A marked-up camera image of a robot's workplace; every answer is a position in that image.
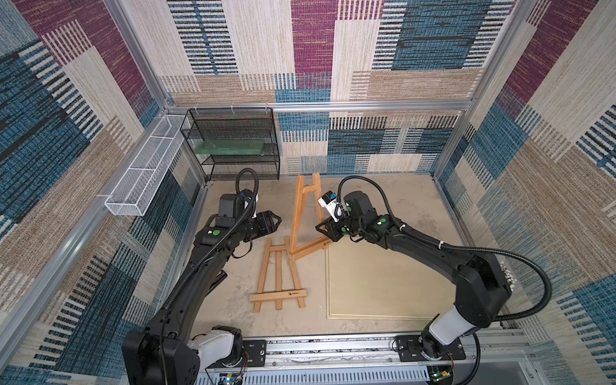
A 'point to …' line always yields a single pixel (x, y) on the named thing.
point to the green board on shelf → (230, 147)
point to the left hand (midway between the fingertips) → (276, 221)
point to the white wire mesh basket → (134, 191)
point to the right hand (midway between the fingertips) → (323, 228)
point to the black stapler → (220, 277)
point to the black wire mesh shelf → (235, 123)
